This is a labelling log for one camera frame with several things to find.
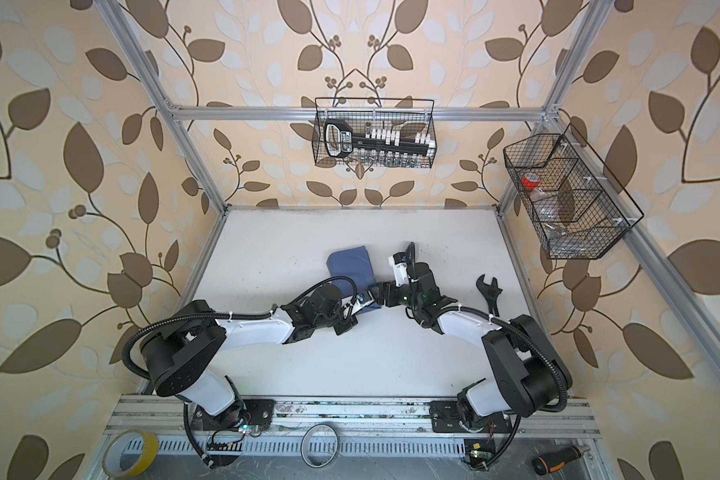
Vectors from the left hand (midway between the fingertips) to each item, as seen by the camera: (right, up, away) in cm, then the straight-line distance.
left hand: (361, 305), depth 88 cm
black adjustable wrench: (+42, +2, +9) cm, 43 cm away
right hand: (+5, +5, 0) cm, 7 cm away
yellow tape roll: (-48, -30, -21) cm, 60 cm away
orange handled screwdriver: (+44, -31, -21) cm, 58 cm away
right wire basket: (+55, +30, -11) cm, 64 cm away
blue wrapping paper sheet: (-3, +11, +9) cm, 15 cm away
